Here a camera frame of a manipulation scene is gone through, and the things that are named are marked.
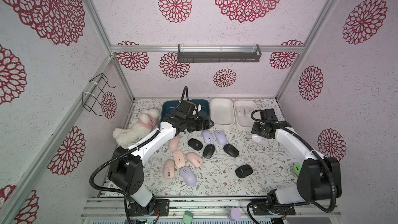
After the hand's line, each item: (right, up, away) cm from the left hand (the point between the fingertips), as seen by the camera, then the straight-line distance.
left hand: (207, 125), depth 81 cm
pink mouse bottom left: (-20, -24, +2) cm, 31 cm away
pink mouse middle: (-15, -19, +6) cm, 25 cm away
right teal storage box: (0, +10, +29) cm, 30 cm away
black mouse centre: (+2, -16, +10) cm, 19 cm away
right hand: (+29, -2, +8) cm, 30 cm away
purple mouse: (+1, -8, +13) cm, 15 cm away
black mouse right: (+15, -16, +11) cm, 24 cm away
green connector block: (-9, -41, -12) cm, 43 cm away
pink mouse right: (-7, -19, +4) cm, 21 cm away
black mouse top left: (-6, -12, +12) cm, 18 cm away
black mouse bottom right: (+20, -25, +2) cm, 32 cm away
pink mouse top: (-20, -12, +13) cm, 26 cm away
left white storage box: (+13, +8, +34) cm, 37 cm away
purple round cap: (+11, -36, -16) cm, 41 cm away
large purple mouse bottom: (-10, -27, 0) cm, 29 cm away
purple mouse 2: (+10, -9, +15) cm, 20 cm away
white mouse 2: (+28, -8, +5) cm, 29 cm away
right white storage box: (+26, 0, +19) cm, 32 cm away
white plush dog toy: (-35, +1, +8) cm, 36 cm away
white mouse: (+25, +8, +28) cm, 39 cm away
